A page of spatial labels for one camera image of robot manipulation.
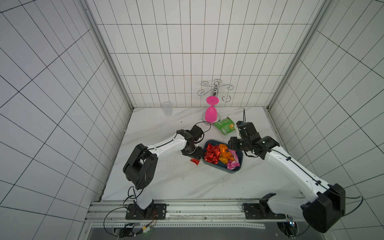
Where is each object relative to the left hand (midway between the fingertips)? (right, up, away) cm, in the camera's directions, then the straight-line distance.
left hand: (192, 158), depth 86 cm
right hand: (+19, +10, -6) cm, 22 cm away
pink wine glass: (+11, +27, +6) cm, 30 cm away
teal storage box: (+17, -5, 0) cm, 17 cm away
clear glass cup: (-20, +32, +31) cm, 49 cm away
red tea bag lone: (+13, -2, -1) cm, 13 cm away
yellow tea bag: (+18, -1, 0) cm, 18 cm away
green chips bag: (+23, +18, +17) cm, 34 cm away
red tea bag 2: (+12, +3, +4) cm, 13 cm away
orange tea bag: (+19, +5, +1) cm, 19 cm away
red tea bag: (+2, -3, +3) cm, 5 cm away
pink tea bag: (+23, -2, -3) cm, 23 cm away
